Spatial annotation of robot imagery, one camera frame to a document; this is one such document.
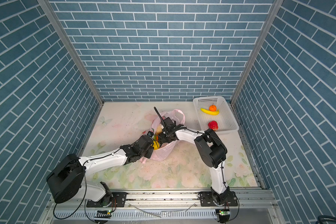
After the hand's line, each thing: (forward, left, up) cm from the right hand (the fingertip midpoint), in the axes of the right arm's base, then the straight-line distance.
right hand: (161, 138), depth 96 cm
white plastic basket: (+20, -47, +1) cm, 51 cm away
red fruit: (+12, -36, +3) cm, 38 cm away
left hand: (-9, +5, +2) cm, 11 cm away
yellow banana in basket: (+27, -37, -1) cm, 46 cm away
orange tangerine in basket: (+30, -38, +1) cm, 48 cm away
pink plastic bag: (-20, +7, +6) cm, 22 cm away
